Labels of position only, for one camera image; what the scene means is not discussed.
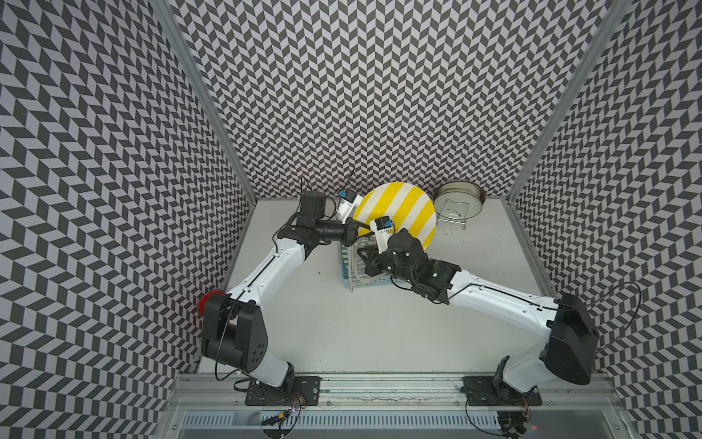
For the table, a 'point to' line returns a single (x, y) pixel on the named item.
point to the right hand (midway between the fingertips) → (361, 253)
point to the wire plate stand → (453, 212)
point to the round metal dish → (459, 199)
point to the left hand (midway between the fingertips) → (373, 233)
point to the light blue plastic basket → (353, 268)
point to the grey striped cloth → (369, 242)
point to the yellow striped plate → (408, 205)
